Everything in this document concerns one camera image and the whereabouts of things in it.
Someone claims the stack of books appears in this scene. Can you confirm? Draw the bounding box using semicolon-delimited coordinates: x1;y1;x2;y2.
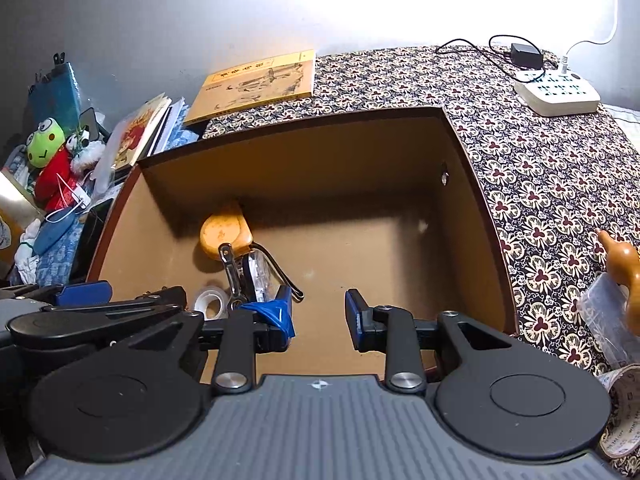
90;150;131;196

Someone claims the clear plastic bag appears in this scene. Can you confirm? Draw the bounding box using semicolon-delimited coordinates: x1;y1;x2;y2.
580;272;640;373

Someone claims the yellow book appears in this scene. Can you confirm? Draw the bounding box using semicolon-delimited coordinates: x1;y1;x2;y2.
182;49;317;127

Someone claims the white power cord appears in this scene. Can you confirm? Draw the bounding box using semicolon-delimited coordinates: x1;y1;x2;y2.
560;10;621;73

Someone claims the clear tape roll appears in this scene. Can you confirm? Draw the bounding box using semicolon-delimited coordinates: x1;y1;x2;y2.
192;286;231;322

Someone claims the blue face mask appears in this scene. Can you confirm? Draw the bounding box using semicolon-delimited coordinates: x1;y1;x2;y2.
32;210;83;256

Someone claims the white printed tape roll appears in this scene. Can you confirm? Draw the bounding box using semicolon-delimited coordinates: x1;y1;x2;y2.
597;365;640;461

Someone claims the white charger cable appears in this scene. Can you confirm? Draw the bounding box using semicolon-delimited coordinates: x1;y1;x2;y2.
45;172;93;223

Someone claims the small white plush toy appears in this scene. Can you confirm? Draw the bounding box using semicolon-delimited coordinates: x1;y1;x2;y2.
65;127;108;173

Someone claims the black cable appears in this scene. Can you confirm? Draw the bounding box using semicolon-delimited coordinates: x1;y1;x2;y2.
435;35;558;73

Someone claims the red illustrated book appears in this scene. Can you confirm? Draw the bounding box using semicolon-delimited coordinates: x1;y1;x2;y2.
107;92;173;171

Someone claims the black power adapter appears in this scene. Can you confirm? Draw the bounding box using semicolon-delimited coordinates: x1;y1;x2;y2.
510;43;543;71

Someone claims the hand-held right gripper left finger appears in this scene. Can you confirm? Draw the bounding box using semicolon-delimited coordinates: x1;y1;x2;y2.
102;285;297;395

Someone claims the black book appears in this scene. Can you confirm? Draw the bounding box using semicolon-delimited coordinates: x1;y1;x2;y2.
145;97;186;158

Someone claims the green frog plush toy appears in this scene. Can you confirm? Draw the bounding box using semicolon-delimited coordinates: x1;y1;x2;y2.
25;116;76;211

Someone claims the clear plastic packet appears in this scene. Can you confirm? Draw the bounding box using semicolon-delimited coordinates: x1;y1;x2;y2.
240;250;281;306

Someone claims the white crumpled cloth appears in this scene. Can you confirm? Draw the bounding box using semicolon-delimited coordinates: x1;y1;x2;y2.
12;217;43;286

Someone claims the black curved stick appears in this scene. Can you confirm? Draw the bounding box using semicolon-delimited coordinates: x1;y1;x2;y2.
250;241;305;303

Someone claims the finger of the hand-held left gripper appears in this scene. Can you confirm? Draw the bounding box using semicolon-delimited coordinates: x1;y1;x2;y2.
52;281;115;308
9;286;190;350

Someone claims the rounded orange wooden piece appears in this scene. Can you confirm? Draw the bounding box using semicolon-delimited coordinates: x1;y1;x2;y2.
199;201;255;263

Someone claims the dark floral patterned cloth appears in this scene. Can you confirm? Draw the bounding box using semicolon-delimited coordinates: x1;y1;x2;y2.
200;45;640;376

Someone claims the blue board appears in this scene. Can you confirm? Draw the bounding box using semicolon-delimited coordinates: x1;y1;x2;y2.
27;52;83;133

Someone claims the dark phone with case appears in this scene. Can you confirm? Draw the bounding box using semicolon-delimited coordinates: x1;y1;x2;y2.
80;107;108;141

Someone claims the large brown cardboard box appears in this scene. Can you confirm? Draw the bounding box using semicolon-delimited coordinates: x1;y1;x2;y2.
86;106;518;386

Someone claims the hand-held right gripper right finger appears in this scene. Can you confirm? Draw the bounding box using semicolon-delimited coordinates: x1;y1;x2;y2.
345;288;531;393

